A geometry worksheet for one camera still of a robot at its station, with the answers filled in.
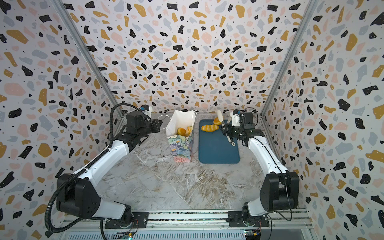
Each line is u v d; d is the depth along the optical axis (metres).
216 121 1.12
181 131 0.97
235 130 0.73
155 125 0.73
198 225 0.73
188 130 0.92
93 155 0.94
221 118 0.86
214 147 1.05
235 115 0.77
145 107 0.72
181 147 0.83
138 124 0.64
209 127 1.09
